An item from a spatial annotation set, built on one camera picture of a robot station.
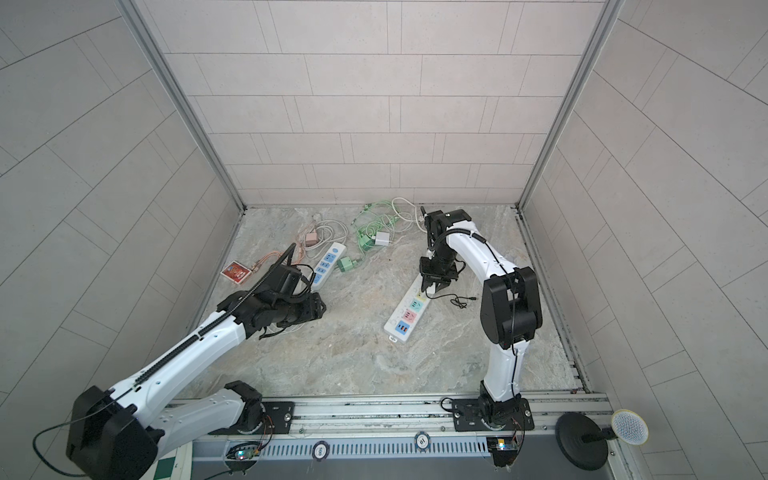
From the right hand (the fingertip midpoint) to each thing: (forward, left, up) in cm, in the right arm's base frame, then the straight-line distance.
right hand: (427, 285), depth 84 cm
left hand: (-5, +28, +1) cm, 29 cm away
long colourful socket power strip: (-5, +6, -7) cm, 11 cm away
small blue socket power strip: (+13, +31, -5) cm, 34 cm away
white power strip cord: (+38, 0, -6) cm, 39 cm away
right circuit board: (-38, -14, -11) cm, 42 cm away
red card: (+12, +61, -5) cm, 62 cm away
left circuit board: (-35, +44, -5) cm, 57 cm away
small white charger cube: (+24, +13, -7) cm, 28 cm away
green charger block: (+13, +25, -6) cm, 29 cm away
